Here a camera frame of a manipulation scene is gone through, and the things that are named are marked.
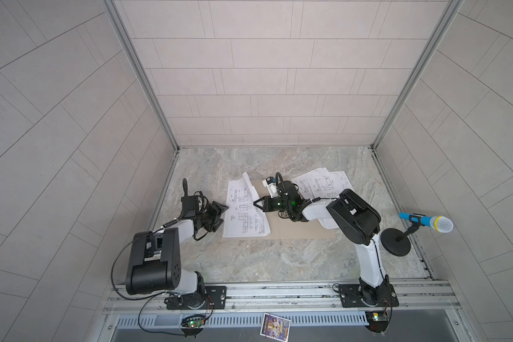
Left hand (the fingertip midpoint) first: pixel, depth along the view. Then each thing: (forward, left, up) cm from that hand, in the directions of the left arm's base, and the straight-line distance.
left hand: (231, 207), depth 90 cm
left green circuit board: (-40, +7, +1) cm, 40 cm away
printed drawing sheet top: (-3, -5, -3) cm, 7 cm away
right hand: (+1, -10, 0) cm, 10 cm away
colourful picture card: (-40, -18, 0) cm, 44 cm away
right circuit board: (-39, -52, -3) cm, 64 cm away
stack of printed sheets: (+15, -41, -3) cm, 44 cm away
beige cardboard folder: (-8, -21, -2) cm, 23 cm away
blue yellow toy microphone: (-17, -67, +23) cm, 73 cm away
